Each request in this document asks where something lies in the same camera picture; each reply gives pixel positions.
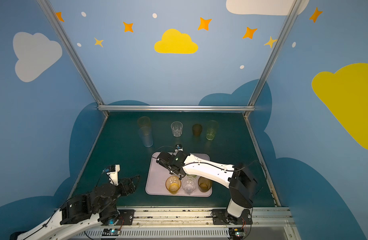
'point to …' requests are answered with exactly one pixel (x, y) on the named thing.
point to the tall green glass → (212, 127)
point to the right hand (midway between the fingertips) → (180, 166)
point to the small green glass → (191, 175)
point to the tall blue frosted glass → (146, 134)
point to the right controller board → (236, 233)
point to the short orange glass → (173, 183)
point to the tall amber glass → (144, 121)
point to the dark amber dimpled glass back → (197, 129)
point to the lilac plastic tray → (156, 178)
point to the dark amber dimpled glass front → (204, 184)
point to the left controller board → (111, 232)
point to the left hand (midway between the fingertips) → (137, 180)
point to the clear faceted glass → (189, 184)
